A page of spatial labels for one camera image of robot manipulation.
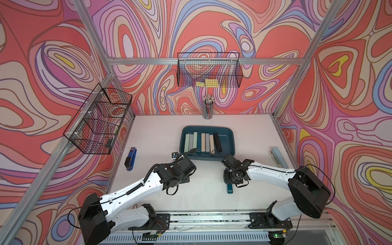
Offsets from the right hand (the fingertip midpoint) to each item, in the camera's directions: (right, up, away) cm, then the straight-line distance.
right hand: (228, 184), depth 86 cm
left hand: (-24, +7, -8) cm, 26 cm away
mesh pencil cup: (-10, +50, +18) cm, 55 cm away
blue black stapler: (-60, +12, +7) cm, 61 cm away
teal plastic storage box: (+3, +25, +18) cm, 31 cm away
